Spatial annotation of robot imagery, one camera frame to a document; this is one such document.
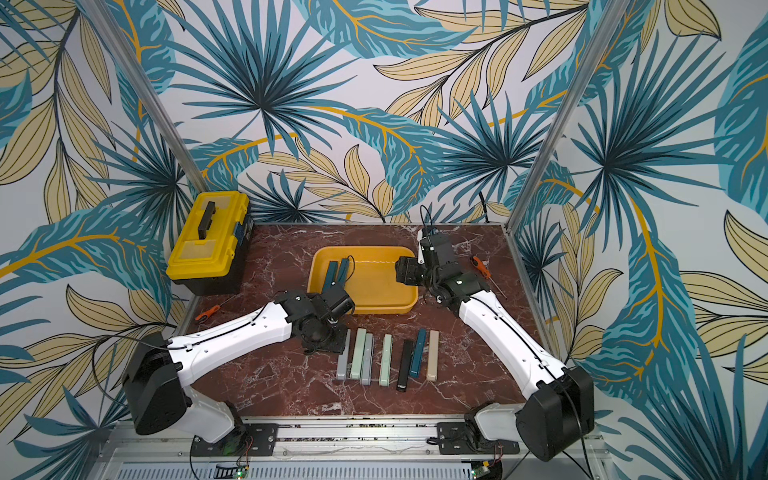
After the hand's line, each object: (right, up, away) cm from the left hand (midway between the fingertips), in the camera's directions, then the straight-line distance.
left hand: (335, 351), depth 78 cm
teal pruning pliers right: (+22, -4, +7) cm, 23 cm away
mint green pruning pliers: (+13, -8, +4) cm, 16 cm away
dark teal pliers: (-1, +19, +23) cm, 30 cm away
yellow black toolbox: (-39, +25, +10) cm, 47 cm away
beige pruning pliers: (+27, -4, +8) cm, 28 cm away
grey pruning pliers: (+1, -4, +6) cm, 7 cm away
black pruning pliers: (+18, -8, +6) cm, 21 cm away
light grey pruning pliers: (+8, -6, +6) cm, 11 cm away
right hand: (+19, +23, +2) cm, 30 cm away
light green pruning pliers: (+6, -1, +9) cm, 10 cm away
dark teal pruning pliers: (-6, +18, +25) cm, 31 cm away
